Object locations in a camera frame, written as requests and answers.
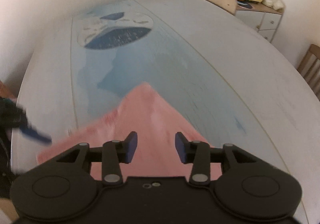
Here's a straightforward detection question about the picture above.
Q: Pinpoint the pink patterned shirt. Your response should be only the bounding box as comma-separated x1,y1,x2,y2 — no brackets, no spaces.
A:
36,82,222,181

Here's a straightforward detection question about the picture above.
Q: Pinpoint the white drawer sideboard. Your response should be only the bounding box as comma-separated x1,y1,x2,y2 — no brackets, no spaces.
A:
235,2,283,43

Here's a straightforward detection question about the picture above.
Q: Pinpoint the wooden chair by wall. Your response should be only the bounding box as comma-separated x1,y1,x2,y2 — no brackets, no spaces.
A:
297,44,320,99

